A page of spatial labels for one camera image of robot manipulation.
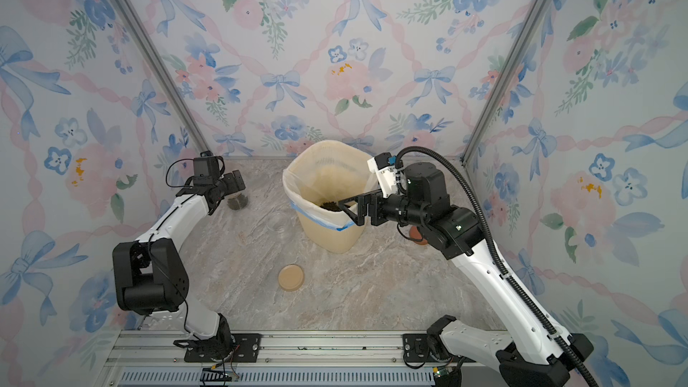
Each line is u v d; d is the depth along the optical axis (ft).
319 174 3.05
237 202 3.39
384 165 1.77
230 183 2.69
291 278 2.82
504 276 1.31
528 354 1.26
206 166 2.27
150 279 1.50
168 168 3.19
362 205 1.74
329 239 3.08
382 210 1.77
